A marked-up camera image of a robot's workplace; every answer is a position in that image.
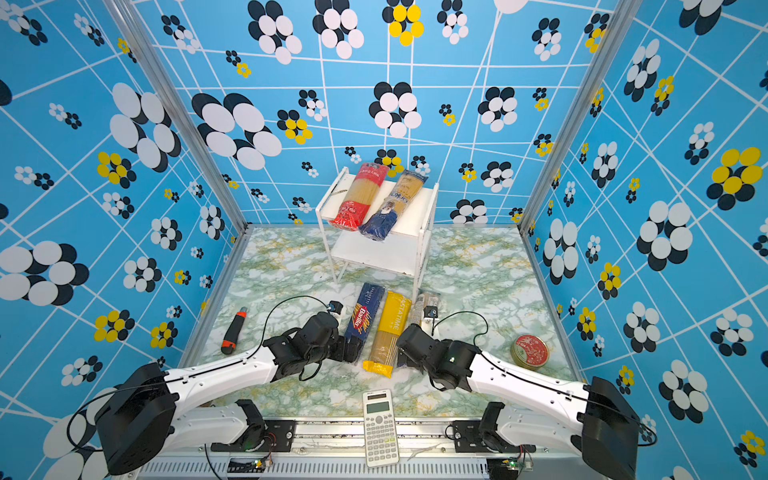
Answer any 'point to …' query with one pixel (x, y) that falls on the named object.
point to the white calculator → (380, 434)
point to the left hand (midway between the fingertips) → (353, 339)
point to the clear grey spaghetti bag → (422, 301)
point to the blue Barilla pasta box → (366, 311)
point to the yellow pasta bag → (394, 310)
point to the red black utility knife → (230, 338)
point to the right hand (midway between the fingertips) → (416, 346)
